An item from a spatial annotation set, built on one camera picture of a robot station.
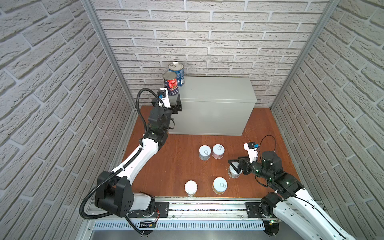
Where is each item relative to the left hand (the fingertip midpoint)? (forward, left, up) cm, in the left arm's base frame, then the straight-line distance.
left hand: (170, 92), depth 72 cm
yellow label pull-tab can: (-36, -25, -34) cm, 55 cm away
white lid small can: (-36, -9, -33) cm, 50 cm away
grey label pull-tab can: (-16, -18, -33) cm, 41 cm away
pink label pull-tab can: (-16, -26, -34) cm, 46 cm away
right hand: (-27, -31, -21) cm, 46 cm away
